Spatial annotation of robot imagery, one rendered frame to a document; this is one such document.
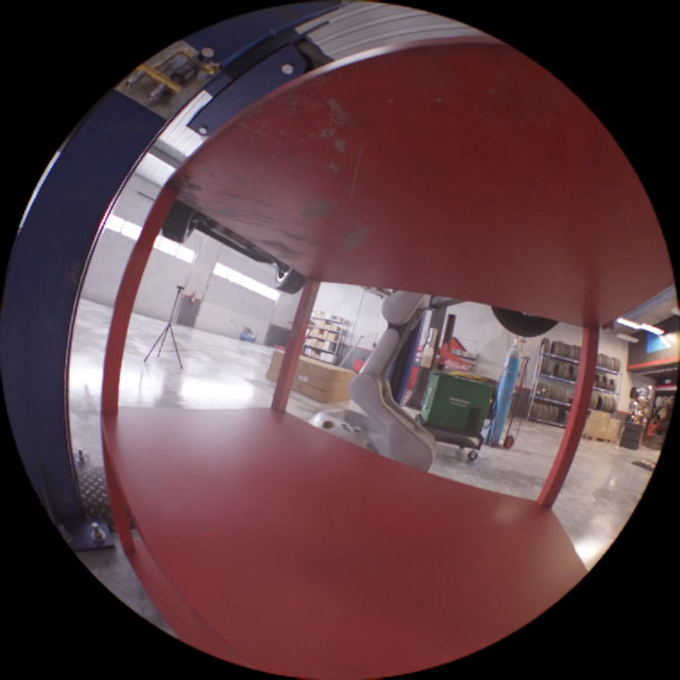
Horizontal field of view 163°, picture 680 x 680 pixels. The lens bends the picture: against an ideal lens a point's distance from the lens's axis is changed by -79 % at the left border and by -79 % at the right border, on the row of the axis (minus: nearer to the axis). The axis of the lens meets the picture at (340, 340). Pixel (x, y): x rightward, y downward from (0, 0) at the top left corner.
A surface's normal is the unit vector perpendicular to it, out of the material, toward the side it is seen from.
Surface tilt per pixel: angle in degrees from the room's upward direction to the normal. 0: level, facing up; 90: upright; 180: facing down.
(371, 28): 180
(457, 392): 85
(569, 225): 180
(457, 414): 85
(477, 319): 90
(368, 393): 90
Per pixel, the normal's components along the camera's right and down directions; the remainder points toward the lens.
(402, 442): -0.46, -0.18
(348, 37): -0.26, 0.96
